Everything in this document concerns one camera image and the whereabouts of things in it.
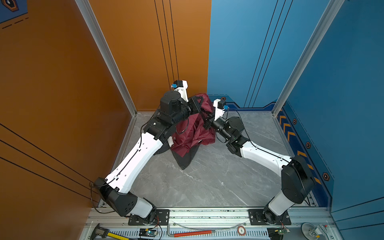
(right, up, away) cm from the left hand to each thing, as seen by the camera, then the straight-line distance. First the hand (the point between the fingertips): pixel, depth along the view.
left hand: (204, 96), depth 63 cm
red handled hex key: (-7, -64, +7) cm, 64 cm away
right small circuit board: (+37, -62, +6) cm, 73 cm away
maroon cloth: (-6, -15, +4) cm, 16 cm away
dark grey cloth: (-11, -36, +30) cm, 48 cm away
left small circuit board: (-27, -64, +8) cm, 70 cm away
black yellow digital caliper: (-46, -63, +6) cm, 79 cm away
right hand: (-2, -5, +8) cm, 9 cm away
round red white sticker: (+18, -62, +7) cm, 65 cm away
